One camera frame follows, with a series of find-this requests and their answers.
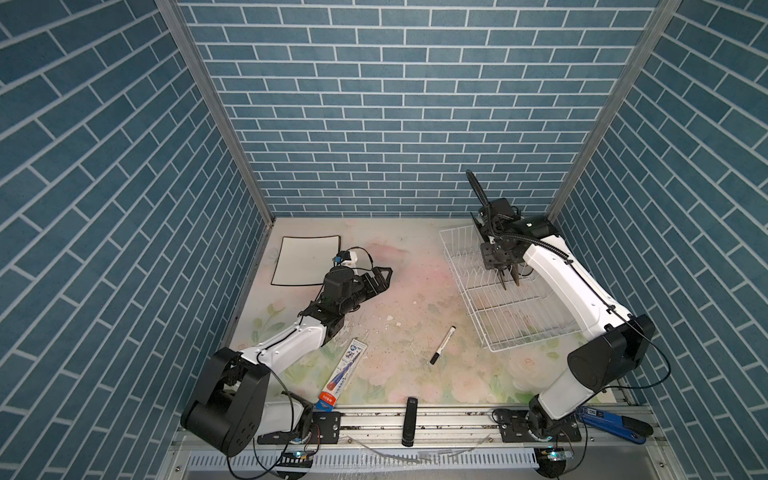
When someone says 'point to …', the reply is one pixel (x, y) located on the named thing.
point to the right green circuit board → (552, 457)
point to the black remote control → (410, 426)
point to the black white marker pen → (443, 345)
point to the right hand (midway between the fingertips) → (495, 252)
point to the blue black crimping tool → (631, 429)
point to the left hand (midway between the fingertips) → (385, 276)
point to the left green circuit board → (295, 459)
